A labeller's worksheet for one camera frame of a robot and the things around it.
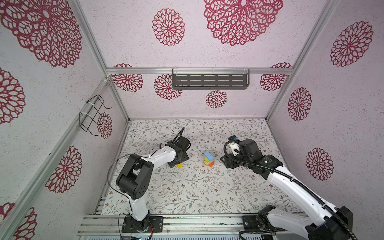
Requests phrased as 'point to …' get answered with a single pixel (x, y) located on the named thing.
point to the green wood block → (206, 159)
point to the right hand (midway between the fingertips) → (226, 154)
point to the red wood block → (211, 164)
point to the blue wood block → (209, 156)
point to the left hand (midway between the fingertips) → (179, 161)
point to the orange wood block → (207, 164)
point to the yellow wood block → (180, 165)
